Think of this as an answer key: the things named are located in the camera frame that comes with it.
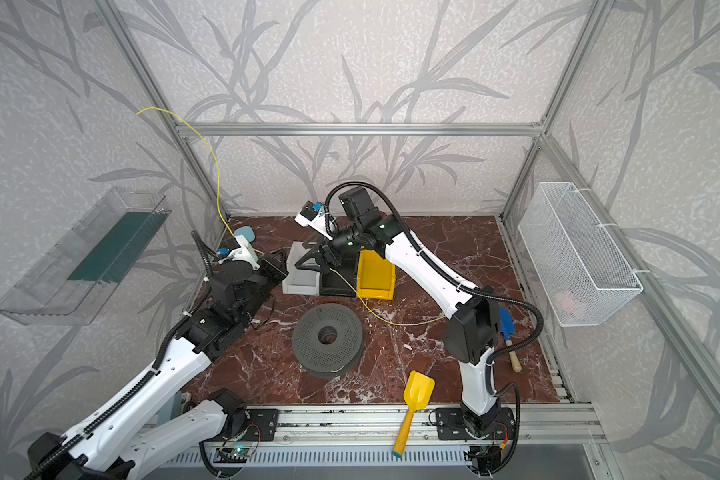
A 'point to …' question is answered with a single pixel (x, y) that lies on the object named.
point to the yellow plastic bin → (376, 277)
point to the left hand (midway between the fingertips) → (293, 240)
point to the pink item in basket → (567, 301)
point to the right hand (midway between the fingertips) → (306, 244)
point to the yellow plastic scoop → (418, 392)
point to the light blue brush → (246, 231)
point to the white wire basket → (582, 275)
